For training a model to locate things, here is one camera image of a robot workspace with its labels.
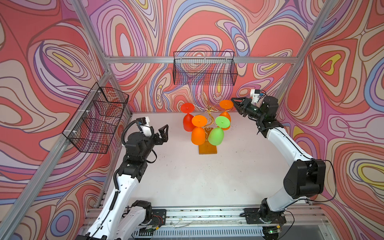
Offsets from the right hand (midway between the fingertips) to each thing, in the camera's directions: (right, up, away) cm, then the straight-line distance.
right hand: (231, 103), depth 78 cm
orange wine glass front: (-17, -17, 0) cm, 24 cm away
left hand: (-35, -12, -6) cm, 38 cm away
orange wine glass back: (-2, -1, +1) cm, 3 cm away
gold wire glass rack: (-11, -27, +20) cm, 35 cm away
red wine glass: (-22, -3, -1) cm, 23 cm away
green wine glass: (-8, -17, 0) cm, 19 cm away
